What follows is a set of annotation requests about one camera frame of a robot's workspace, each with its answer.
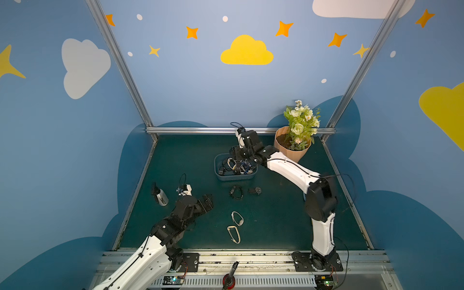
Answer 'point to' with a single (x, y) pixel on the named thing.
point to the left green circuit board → (173, 280)
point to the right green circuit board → (324, 282)
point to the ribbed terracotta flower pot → (291, 145)
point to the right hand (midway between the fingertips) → (238, 148)
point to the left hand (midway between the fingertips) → (210, 199)
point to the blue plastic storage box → (218, 161)
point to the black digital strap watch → (232, 192)
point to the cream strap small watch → (228, 162)
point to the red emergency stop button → (232, 284)
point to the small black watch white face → (222, 171)
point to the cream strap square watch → (232, 238)
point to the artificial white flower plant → (304, 124)
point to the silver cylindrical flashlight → (162, 198)
